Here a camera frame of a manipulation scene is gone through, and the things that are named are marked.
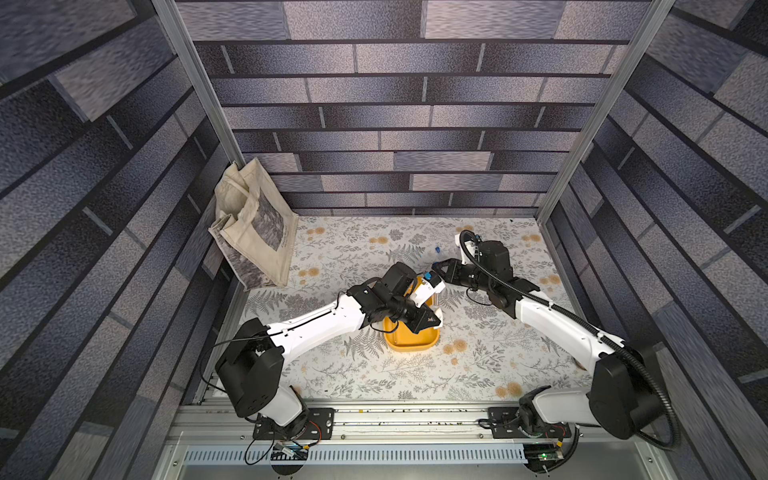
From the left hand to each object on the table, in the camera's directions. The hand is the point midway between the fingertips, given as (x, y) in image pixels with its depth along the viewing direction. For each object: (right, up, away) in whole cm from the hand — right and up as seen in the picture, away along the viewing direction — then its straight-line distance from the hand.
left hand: (440, 323), depth 74 cm
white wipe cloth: (0, +2, +2) cm, 3 cm away
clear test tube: (+6, +19, +35) cm, 40 cm away
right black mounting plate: (+16, -25, -1) cm, 30 cm away
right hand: (-1, +14, +9) cm, 17 cm away
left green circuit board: (-38, -31, -3) cm, 49 cm away
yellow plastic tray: (-10, -8, +14) cm, 19 cm away
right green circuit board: (+24, -31, -4) cm, 39 cm away
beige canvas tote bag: (-55, +26, +16) cm, 63 cm away
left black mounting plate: (-30, -26, -1) cm, 40 cm away
